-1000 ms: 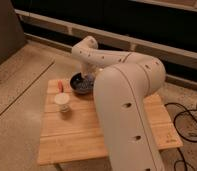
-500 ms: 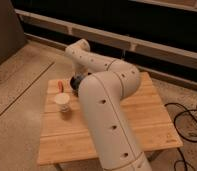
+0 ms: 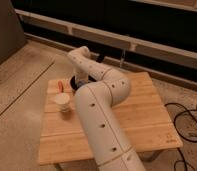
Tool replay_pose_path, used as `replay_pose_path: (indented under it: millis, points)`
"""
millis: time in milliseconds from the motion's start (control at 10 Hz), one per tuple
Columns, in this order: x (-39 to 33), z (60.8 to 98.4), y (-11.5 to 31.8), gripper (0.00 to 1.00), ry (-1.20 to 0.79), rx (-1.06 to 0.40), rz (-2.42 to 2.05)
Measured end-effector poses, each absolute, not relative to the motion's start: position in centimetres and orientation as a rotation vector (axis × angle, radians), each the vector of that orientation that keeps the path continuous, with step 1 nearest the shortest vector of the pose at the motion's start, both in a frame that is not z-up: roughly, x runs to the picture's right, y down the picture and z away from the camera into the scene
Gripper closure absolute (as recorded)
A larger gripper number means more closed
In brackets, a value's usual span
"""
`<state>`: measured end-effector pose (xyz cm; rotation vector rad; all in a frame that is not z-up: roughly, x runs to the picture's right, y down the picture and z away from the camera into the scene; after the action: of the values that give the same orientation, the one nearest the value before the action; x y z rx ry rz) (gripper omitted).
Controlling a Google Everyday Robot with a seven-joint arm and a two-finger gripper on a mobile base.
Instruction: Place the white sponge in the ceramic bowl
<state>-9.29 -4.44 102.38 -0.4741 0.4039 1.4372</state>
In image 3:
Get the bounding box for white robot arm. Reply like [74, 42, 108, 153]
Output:
[67, 46, 146, 171]

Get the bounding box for dark ceramic bowl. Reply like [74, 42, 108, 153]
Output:
[70, 76, 95, 93]

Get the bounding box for orange carrot toy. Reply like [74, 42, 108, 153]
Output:
[58, 81, 64, 93]

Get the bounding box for white paper cup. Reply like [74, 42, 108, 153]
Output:
[54, 93, 70, 112]

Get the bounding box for wooden table board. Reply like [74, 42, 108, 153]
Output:
[38, 72, 182, 165]

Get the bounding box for grey cabinet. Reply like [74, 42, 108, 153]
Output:
[0, 0, 27, 64]

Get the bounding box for white window frame rail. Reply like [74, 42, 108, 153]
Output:
[15, 9, 197, 69]

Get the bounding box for black floor cables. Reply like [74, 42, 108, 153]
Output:
[164, 99, 197, 171]

